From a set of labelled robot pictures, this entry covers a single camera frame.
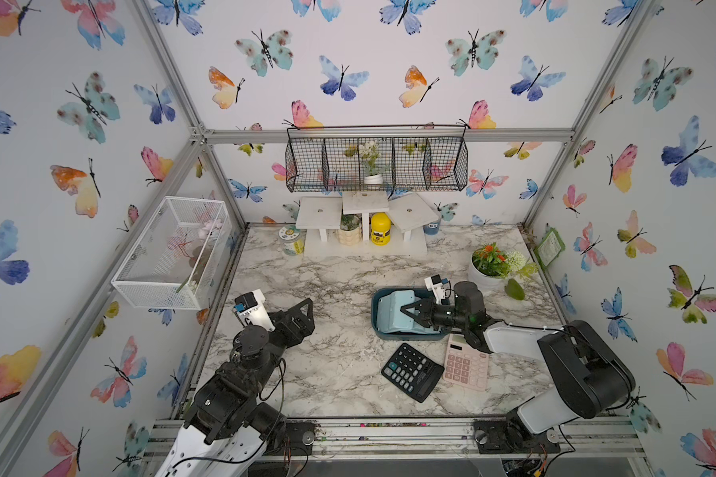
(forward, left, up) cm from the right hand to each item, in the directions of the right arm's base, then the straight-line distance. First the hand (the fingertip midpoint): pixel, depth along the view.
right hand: (404, 309), depth 83 cm
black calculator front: (-13, -3, -11) cm, 17 cm away
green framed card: (+34, -55, -11) cm, 65 cm away
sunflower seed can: (+29, +38, -5) cm, 48 cm away
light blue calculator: (-1, +4, -4) cm, 5 cm away
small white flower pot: (+37, +10, +19) cm, 43 cm away
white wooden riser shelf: (+35, +13, -3) cm, 38 cm away
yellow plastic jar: (+33, +8, -3) cm, 34 cm away
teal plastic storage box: (+5, -5, +1) cm, 7 cm away
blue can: (+40, -12, -9) cm, 43 cm away
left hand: (-8, +24, +13) cm, 29 cm away
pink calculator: (-11, -18, -11) cm, 24 cm away
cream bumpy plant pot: (+35, +19, -5) cm, 40 cm away
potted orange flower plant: (+16, -26, 0) cm, 31 cm away
